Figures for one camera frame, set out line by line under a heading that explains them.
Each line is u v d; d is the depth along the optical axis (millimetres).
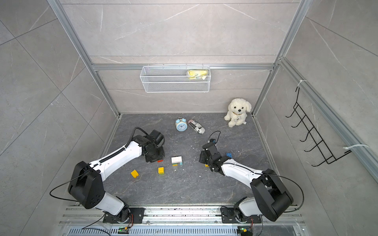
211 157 673
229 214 730
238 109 996
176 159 925
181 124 1041
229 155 956
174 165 904
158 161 764
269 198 421
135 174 879
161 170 856
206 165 903
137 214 734
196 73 848
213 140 794
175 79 1001
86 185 428
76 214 749
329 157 580
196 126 1072
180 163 903
